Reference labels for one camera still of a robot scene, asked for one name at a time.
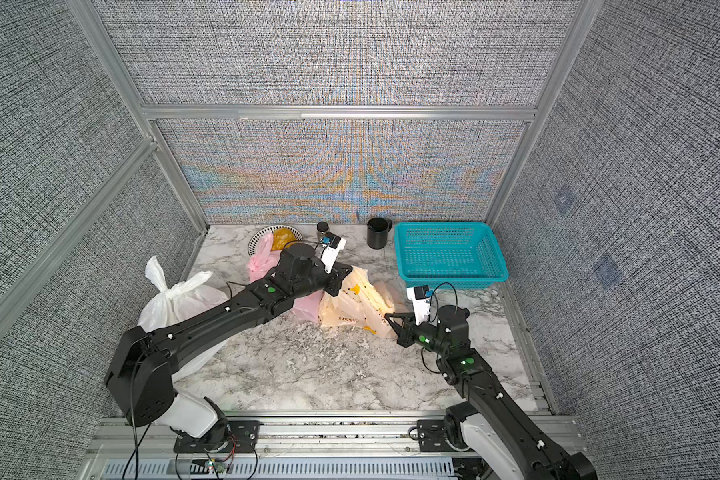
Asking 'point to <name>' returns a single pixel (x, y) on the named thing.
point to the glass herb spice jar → (322, 228)
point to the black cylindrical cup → (378, 229)
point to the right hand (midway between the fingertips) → (387, 312)
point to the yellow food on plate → (280, 237)
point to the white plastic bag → (176, 301)
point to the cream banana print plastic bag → (360, 304)
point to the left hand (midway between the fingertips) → (355, 263)
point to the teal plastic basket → (448, 255)
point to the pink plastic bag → (265, 260)
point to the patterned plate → (262, 232)
